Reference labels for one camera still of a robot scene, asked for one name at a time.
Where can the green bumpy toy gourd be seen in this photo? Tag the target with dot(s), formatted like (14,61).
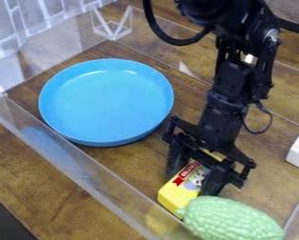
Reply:
(217,218)

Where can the clear acrylic enclosure wall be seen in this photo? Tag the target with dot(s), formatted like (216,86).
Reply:
(74,192)

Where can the yellow butter block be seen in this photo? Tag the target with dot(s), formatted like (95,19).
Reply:
(184,187)

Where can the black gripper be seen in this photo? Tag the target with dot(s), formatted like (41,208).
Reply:
(229,164)

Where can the round blue plastic tray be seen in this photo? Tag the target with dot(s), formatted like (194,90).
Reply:
(106,102)

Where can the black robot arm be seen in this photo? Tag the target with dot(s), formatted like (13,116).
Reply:
(246,28)

